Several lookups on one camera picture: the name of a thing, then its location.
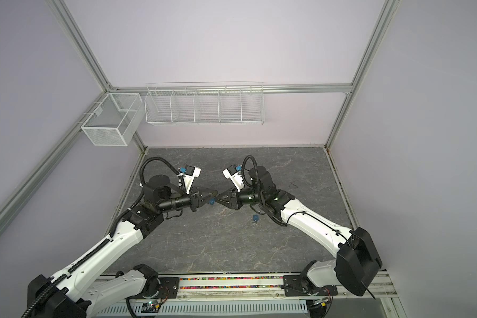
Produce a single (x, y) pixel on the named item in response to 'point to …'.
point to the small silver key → (254, 223)
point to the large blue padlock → (212, 201)
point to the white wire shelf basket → (205, 103)
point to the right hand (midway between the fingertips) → (216, 200)
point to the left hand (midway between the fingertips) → (216, 196)
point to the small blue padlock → (255, 217)
